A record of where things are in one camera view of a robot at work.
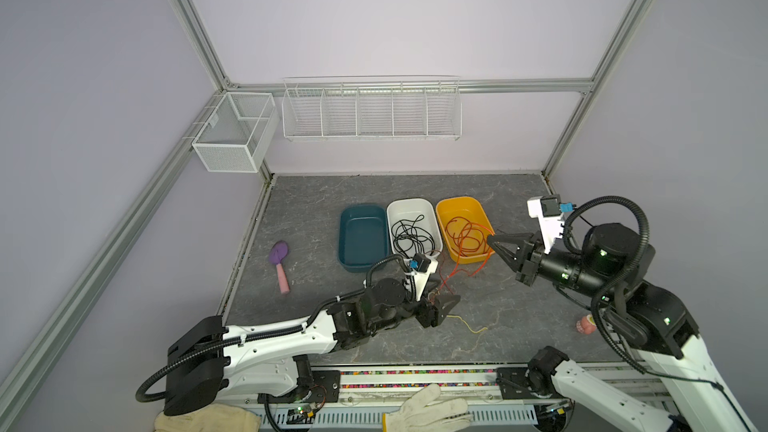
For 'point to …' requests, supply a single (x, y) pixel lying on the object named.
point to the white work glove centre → (422, 414)
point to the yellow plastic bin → (463, 206)
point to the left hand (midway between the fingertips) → (450, 297)
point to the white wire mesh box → (235, 136)
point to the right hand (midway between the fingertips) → (489, 241)
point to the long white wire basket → (371, 108)
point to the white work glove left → (212, 417)
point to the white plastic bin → (399, 209)
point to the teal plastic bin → (363, 237)
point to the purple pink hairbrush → (277, 253)
